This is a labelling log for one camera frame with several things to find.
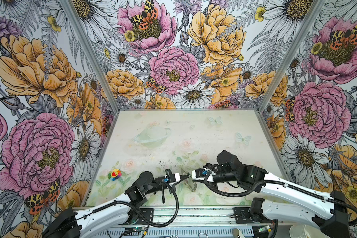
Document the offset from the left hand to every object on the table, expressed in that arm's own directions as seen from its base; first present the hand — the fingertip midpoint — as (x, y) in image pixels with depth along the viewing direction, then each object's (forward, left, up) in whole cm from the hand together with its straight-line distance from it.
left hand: (187, 176), depth 71 cm
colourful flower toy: (+7, +41, -15) cm, 44 cm away
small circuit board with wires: (-19, +26, -18) cm, 37 cm away
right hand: (-3, -4, +3) cm, 6 cm away
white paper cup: (-21, -53, -12) cm, 58 cm away
